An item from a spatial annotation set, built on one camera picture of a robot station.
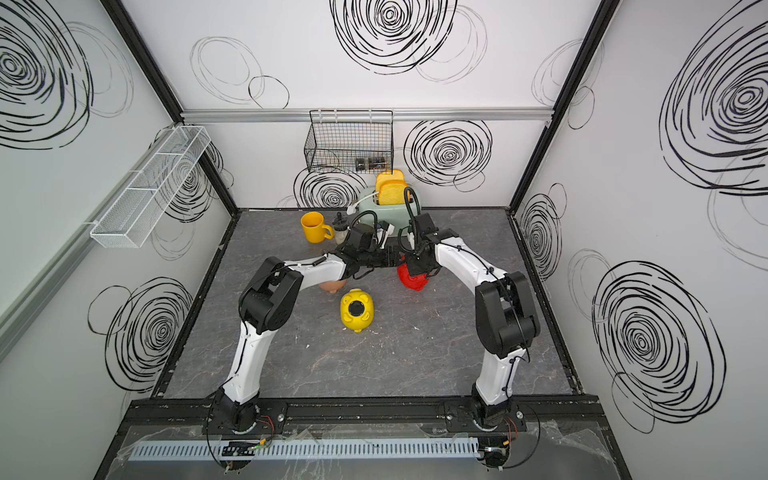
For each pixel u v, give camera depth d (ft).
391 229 3.02
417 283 2.94
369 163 2.86
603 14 2.37
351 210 3.43
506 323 1.60
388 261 2.84
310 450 3.16
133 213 2.37
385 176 3.26
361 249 2.66
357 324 2.71
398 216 3.35
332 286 3.07
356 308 2.76
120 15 2.33
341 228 3.35
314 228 3.42
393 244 2.86
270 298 1.88
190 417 2.51
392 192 3.24
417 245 2.45
